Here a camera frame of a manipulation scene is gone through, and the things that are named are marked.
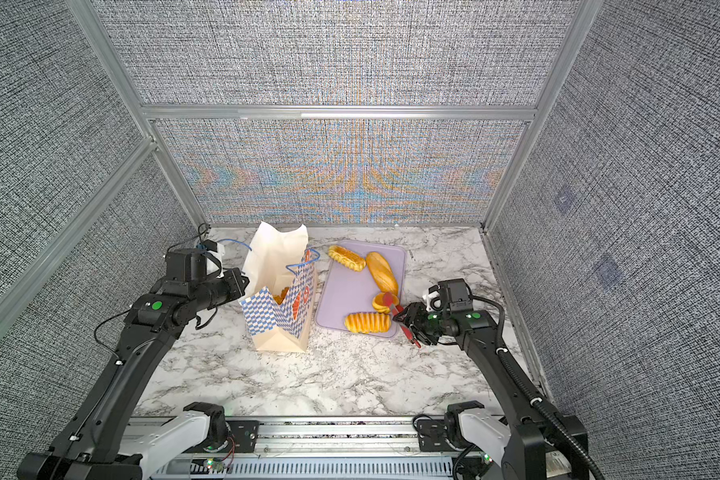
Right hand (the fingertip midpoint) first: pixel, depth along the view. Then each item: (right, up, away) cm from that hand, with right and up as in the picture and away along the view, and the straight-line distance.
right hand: (399, 321), depth 80 cm
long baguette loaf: (-3, +12, +20) cm, 24 cm away
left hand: (-38, +12, -5) cm, 40 cm away
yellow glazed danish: (-15, +16, +24) cm, 32 cm away
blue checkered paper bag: (-37, +16, +15) cm, 43 cm away
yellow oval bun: (-29, +8, -11) cm, 32 cm away
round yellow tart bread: (-5, +3, +11) cm, 12 cm away
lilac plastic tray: (-15, +5, +21) cm, 26 cm away
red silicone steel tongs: (-1, +3, +2) cm, 4 cm away
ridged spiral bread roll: (-8, -2, +8) cm, 12 cm away
